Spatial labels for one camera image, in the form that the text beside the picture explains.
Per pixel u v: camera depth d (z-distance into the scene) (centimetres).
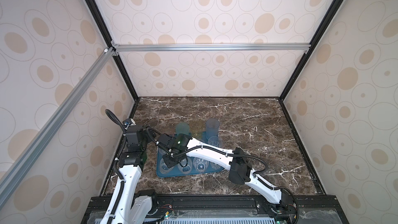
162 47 190
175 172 79
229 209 73
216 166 57
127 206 42
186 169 85
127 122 66
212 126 95
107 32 84
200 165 85
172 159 71
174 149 59
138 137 56
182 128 105
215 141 91
